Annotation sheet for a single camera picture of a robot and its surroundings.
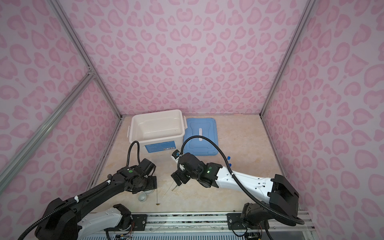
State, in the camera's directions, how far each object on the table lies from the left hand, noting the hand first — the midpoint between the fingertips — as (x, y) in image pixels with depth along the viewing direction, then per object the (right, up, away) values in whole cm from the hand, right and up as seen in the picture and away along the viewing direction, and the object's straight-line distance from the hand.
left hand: (151, 184), depth 83 cm
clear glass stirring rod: (+8, -5, +1) cm, 10 cm away
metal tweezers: (+12, -3, +1) cm, 13 cm away
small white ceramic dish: (-5, -6, -2) cm, 8 cm away
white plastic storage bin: (-4, +29, +28) cm, 40 cm away
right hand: (+16, +10, -8) cm, 20 cm away
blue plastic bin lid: (+26, +19, +18) cm, 37 cm away
